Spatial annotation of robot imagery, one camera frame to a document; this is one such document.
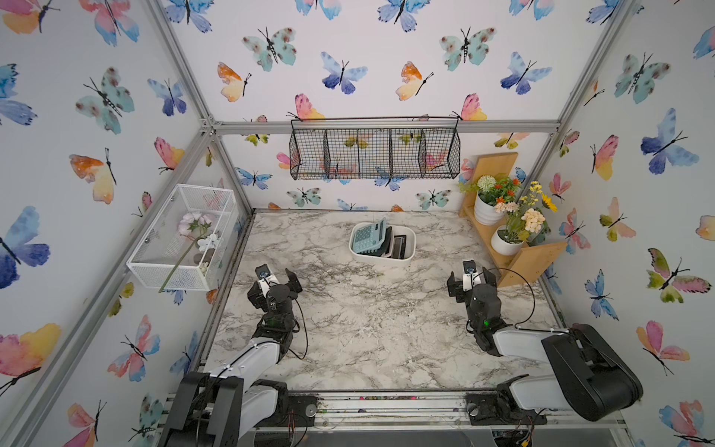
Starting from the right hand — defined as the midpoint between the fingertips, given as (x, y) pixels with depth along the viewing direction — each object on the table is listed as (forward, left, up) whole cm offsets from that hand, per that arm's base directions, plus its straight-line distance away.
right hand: (473, 268), depth 88 cm
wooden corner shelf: (+1, -12, -1) cm, 12 cm away
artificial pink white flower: (-4, +79, +20) cm, 81 cm away
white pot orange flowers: (+25, -10, +7) cm, 28 cm away
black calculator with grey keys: (+14, +23, -9) cm, 28 cm away
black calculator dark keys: (+9, +28, -4) cm, 30 cm away
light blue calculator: (+15, +33, -4) cm, 37 cm away
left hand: (-6, +61, +1) cm, 61 cm away
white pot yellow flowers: (+9, -14, +11) cm, 20 cm away
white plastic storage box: (+21, +23, -7) cm, 32 cm away
